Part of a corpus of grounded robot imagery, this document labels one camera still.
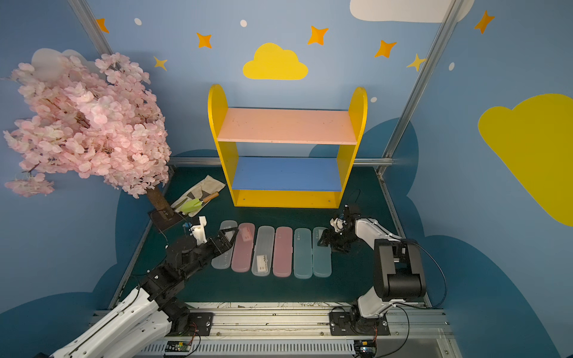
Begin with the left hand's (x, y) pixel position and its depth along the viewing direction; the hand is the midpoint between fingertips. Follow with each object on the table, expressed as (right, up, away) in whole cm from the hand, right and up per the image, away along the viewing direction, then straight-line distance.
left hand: (232, 230), depth 75 cm
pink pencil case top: (+1, -10, +15) cm, 18 cm away
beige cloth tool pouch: (-25, +11, +32) cm, 42 cm away
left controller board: (-17, -37, -4) cm, 41 cm away
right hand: (+36, -9, +16) cm, 40 cm away
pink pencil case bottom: (+17, -12, +17) cm, 27 cm away
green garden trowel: (-26, +7, +31) cm, 41 cm away
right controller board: (+45, -39, -3) cm, 59 cm away
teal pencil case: (+25, -16, +11) cm, 32 cm away
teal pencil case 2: (+33, -13, +15) cm, 38 cm away
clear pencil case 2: (+9, -11, +16) cm, 21 cm away
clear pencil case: (-6, -14, +12) cm, 19 cm away
